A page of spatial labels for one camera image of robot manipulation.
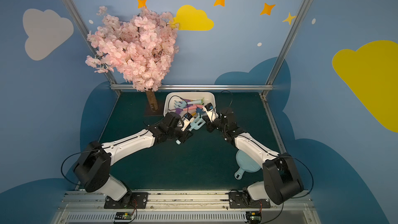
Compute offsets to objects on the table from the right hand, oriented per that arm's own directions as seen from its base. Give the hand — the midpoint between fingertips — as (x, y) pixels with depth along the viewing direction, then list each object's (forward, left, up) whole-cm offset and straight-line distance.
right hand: (205, 115), depth 85 cm
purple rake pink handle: (+17, +20, -18) cm, 32 cm away
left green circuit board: (-47, +36, -19) cm, 63 cm away
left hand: (-7, +7, -6) cm, 12 cm away
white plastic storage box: (+28, -2, -15) cm, 32 cm away
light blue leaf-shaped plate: (-19, -24, -19) cm, 37 cm away
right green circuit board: (-44, -26, -21) cm, 55 cm away
